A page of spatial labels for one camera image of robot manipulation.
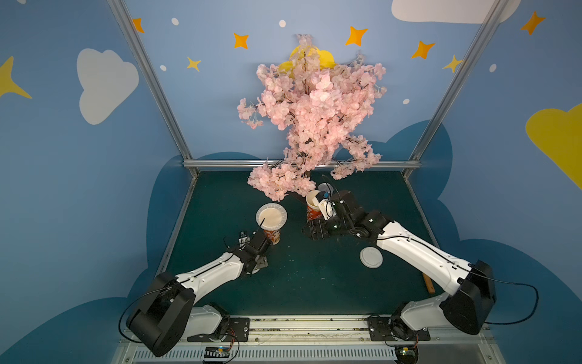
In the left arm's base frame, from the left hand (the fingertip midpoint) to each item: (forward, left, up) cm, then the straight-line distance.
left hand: (255, 257), depth 89 cm
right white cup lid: (+1, -46, +1) cm, 46 cm away
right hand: (+4, -22, +18) cm, 29 cm away
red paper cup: (+6, -8, +6) cm, 11 cm away
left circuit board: (-31, +9, -5) cm, 33 cm away
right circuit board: (-30, -54, -5) cm, 62 cm away
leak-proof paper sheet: (+11, -7, +14) cm, 18 cm away
